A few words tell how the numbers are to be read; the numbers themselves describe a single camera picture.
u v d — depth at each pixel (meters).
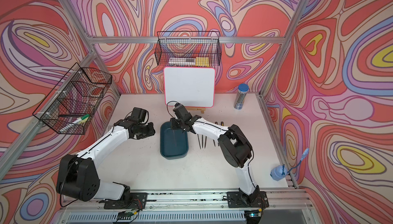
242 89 0.96
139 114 0.69
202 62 0.82
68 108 0.73
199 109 1.05
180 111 0.72
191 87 1.02
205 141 0.94
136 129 0.63
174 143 0.87
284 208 0.76
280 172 0.74
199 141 0.94
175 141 0.87
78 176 0.42
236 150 0.51
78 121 0.70
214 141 0.94
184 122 0.71
